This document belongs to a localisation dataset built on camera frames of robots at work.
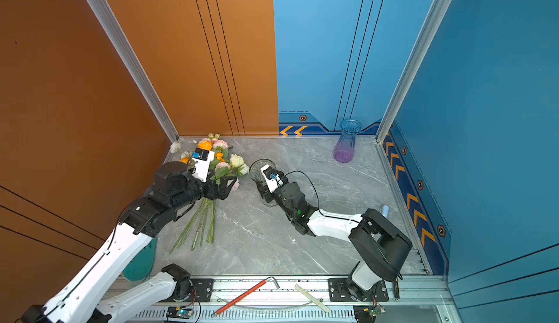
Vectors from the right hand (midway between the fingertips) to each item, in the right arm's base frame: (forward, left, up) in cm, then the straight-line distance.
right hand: (265, 172), depth 80 cm
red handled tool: (-36, +6, -21) cm, 42 cm away
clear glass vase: (-2, +3, +2) cm, 4 cm away
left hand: (-6, +11, +8) cm, 15 cm away
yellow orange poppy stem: (+21, +44, -18) cm, 52 cm away
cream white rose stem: (+17, +16, -14) cm, 27 cm away
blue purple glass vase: (+23, -36, -13) cm, 45 cm away
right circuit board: (-41, -34, -22) cm, 58 cm away
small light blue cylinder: (-6, -49, -19) cm, 53 cm away
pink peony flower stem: (+26, +25, -12) cm, 38 cm away
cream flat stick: (-37, -17, -22) cm, 46 cm away
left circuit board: (-41, +28, -22) cm, 54 cm away
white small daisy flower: (+26, +49, -14) cm, 57 cm away
